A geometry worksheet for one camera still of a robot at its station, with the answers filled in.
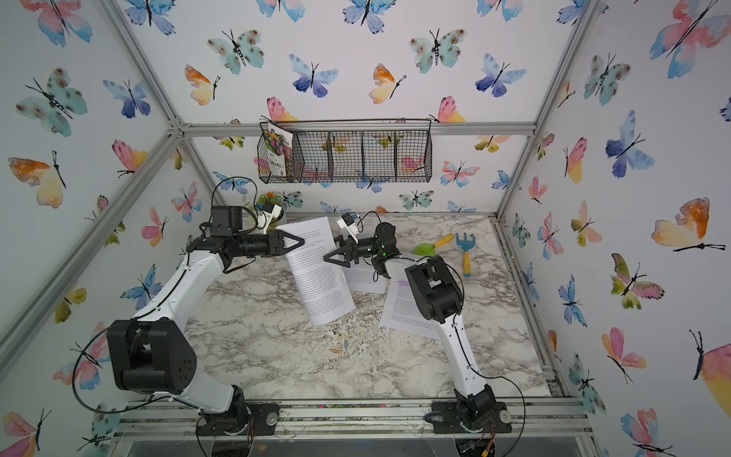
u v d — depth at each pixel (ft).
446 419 2.42
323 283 2.65
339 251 2.74
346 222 2.72
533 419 2.46
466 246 3.57
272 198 3.40
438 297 2.08
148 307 1.52
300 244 2.55
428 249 3.52
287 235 2.48
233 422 2.20
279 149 2.92
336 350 2.83
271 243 2.33
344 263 2.71
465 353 2.08
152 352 1.42
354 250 2.70
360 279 3.33
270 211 2.44
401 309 3.07
